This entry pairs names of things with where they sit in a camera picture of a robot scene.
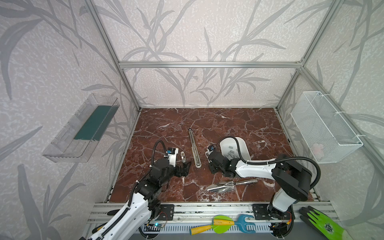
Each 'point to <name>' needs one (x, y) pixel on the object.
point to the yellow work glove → (100, 228)
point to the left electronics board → (156, 227)
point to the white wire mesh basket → (328, 135)
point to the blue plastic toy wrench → (242, 223)
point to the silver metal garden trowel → (225, 186)
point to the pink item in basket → (317, 150)
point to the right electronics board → (279, 229)
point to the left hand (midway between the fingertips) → (186, 156)
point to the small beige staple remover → (183, 157)
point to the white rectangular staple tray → (229, 148)
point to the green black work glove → (323, 224)
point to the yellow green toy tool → (221, 224)
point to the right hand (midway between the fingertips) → (210, 157)
